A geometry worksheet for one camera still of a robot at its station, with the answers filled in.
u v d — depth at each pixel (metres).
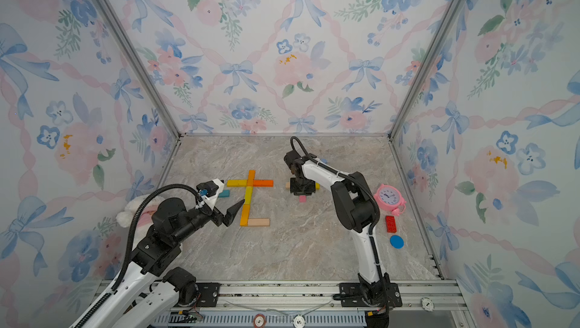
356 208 0.56
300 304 0.74
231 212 0.62
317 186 0.68
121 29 0.81
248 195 0.98
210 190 0.56
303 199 0.97
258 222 0.90
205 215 0.60
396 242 0.86
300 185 0.84
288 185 1.00
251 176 1.04
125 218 0.76
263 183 1.01
